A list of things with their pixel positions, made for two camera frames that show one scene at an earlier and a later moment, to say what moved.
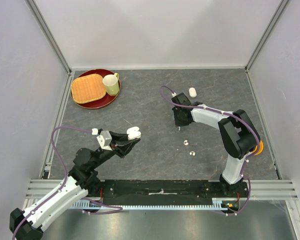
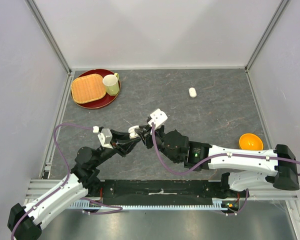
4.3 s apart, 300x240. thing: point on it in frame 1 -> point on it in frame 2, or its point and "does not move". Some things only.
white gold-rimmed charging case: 133,133 does not move
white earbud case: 192,92 does not move
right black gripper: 178,123 -> 146,139
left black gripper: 120,147 does not move
